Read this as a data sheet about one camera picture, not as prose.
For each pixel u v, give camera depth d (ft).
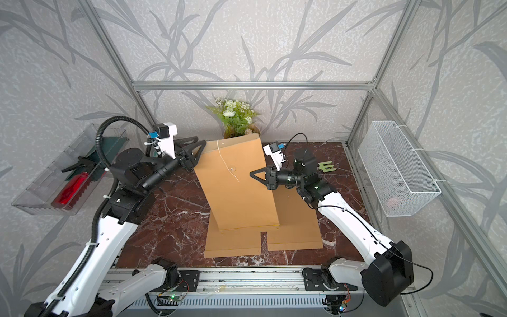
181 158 1.66
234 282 2.47
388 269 1.26
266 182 2.06
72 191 1.93
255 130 3.41
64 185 1.96
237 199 2.20
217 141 1.90
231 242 2.77
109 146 2.58
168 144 1.61
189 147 1.74
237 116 3.06
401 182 1.97
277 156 2.02
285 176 1.97
